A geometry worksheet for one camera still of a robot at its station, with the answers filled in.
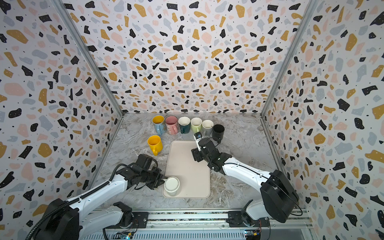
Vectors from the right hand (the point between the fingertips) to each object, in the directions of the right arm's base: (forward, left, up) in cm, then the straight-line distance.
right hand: (195, 144), depth 84 cm
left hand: (-15, +13, -8) cm, 21 cm away
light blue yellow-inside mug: (+20, +26, -7) cm, 33 cm away
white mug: (-19, +12, -9) cm, 24 cm away
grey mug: (+19, -7, -7) cm, 21 cm away
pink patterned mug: (+19, +17, -6) cm, 26 cm away
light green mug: (+22, +1, -8) cm, 23 cm away
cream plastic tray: (-12, +1, -16) cm, 20 cm away
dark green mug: (+21, +9, -7) cm, 24 cm away
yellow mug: (+6, +26, -9) cm, 28 cm away
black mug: (+16, -14, -9) cm, 23 cm away
